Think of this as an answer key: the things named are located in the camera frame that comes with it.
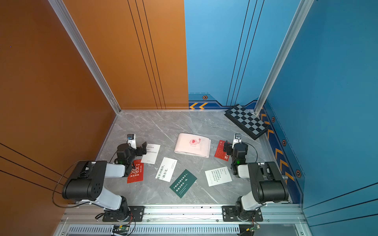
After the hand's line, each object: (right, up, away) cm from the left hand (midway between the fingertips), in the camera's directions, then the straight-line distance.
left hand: (139, 140), depth 95 cm
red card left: (+2, -19, -8) cm, 20 cm away
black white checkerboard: (+75, +13, +14) cm, 77 cm away
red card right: (+53, -9, +1) cm, 54 cm away
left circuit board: (0, -42, -23) cm, 47 cm away
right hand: (+62, -1, -1) cm, 62 cm away
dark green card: (+30, -23, -12) cm, 40 cm away
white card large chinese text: (+19, -17, -6) cm, 26 cm away
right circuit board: (+63, -40, -25) cm, 79 cm away
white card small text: (+50, -20, -9) cm, 55 cm away
